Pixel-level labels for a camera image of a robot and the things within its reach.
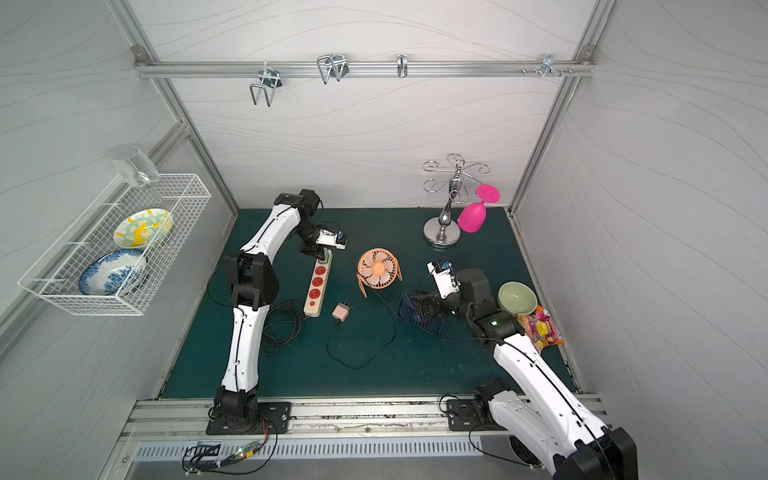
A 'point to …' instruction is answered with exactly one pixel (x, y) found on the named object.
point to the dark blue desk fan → (418, 306)
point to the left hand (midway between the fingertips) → (324, 247)
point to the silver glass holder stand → (443, 231)
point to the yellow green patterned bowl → (144, 228)
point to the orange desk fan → (378, 268)
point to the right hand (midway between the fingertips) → (429, 289)
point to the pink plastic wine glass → (473, 215)
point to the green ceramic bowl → (517, 298)
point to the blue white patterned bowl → (114, 272)
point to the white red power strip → (316, 294)
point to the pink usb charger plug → (341, 312)
